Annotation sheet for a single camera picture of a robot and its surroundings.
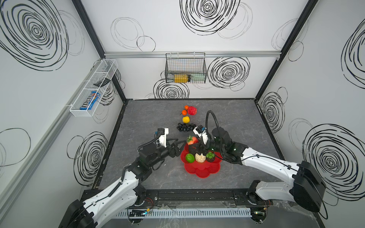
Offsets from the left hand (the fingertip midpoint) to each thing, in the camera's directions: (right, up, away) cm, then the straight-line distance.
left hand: (182, 141), depth 72 cm
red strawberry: (+5, 0, +2) cm, 6 cm away
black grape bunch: (+2, +4, +26) cm, 27 cm away
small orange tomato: (+1, +15, +36) cm, 39 cm away
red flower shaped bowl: (+11, -18, +9) cm, 23 cm away
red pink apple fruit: (+7, +16, +33) cm, 38 cm away
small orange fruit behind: (+3, +19, +40) cm, 44 cm away
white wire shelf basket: (-50, +43, +21) cm, 70 cm away
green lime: (+4, -12, +11) cm, 17 cm away
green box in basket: (+10, +37, +15) cm, 41 cm away
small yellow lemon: (+2, +10, +30) cm, 32 cm away
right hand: (+6, -1, +4) cm, 7 cm away
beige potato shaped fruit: (+11, -12, +10) cm, 19 cm away
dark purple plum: (+16, -11, +11) cm, 22 cm away
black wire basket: (+2, +47, +27) cm, 54 cm away
